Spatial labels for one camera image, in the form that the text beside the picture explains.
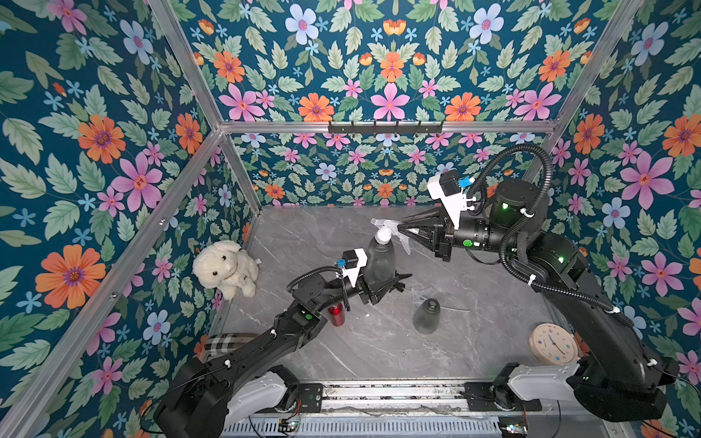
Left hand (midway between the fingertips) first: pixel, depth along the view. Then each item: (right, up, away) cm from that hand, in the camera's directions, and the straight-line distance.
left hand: (390, 268), depth 64 cm
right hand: (+3, +12, -13) cm, 18 cm away
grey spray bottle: (+13, -19, +23) cm, 33 cm away
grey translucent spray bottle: (-2, 0, +4) cm, 5 cm away
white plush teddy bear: (-49, -3, +19) cm, 52 cm away
